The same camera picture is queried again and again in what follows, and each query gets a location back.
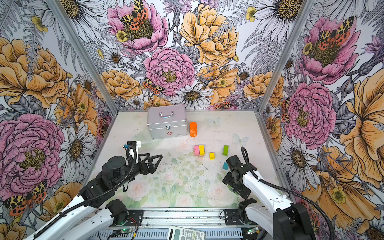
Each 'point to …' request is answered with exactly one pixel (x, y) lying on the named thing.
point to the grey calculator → (180, 233)
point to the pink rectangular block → (196, 152)
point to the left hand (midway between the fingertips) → (155, 160)
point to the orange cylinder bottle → (193, 129)
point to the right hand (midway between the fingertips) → (233, 193)
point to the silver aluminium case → (167, 121)
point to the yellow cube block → (212, 155)
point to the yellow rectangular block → (202, 150)
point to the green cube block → (225, 150)
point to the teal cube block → (225, 166)
